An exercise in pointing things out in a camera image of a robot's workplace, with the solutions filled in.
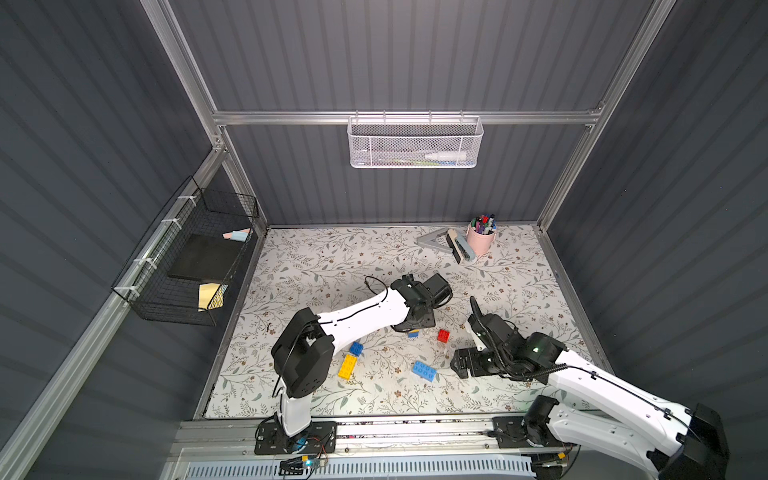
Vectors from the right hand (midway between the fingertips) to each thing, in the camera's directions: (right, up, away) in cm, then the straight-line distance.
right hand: (466, 367), depth 77 cm
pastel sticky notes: (-62, +35, +5) cm, 71 cm away
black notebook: (-65, +28, -4) cm, 71 cm away
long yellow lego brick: (-32, -3, +7) cm, 33 cm away
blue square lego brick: (-13, +4, +14) cm, 19 cm away
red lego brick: (-4, +5, +12) cm, 14 cm away
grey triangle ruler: (-6, +35, +39) cm, 52 cm away
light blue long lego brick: (-10, -3, +6) cm, 12 cm away
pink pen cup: (+13, +37, +28) cm, 48 cm away
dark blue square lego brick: (-30, +2, +10) cm, 31 cm away
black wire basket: (-72, +20, -11) cm, 76 cm away
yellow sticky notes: (-57, +21, -16) cm, 62 cm away
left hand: (-10, +9, +6) cm, 15 cm away
